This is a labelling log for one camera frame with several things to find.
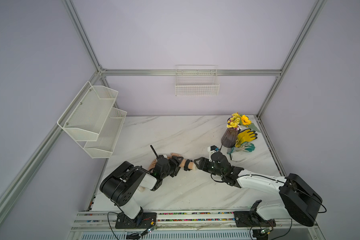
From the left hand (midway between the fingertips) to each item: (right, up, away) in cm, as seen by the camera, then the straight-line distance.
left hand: (183, 162), depth 91 cm
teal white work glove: (+44, +8, +10) cm, 45 cm away
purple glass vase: (+31, +15, +6) cm, 35 cm away
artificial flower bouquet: (+31, +25, -9) cm, 41 cm away
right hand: (+9, +1, -5) cm, 10 cm away
